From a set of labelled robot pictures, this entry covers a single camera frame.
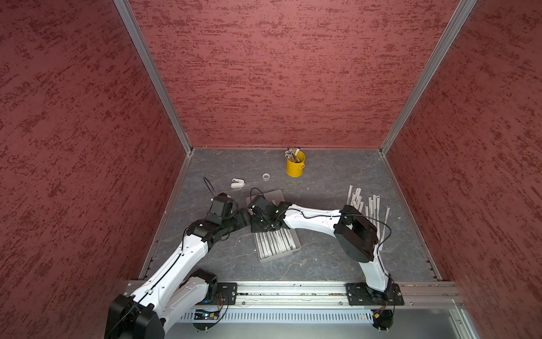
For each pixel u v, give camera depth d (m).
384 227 0.91
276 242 0.85
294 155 1.05
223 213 0.63
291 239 0.87
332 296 0.76
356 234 0.50
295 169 1.04
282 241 0.86
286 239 0.87
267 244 0.85
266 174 1.10
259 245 0.83
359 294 0.74
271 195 0.97
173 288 0.45
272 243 0.85
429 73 0.88
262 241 0.86
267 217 0.68
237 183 1.03
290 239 0.87
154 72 0.87
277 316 0.77
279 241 0.85
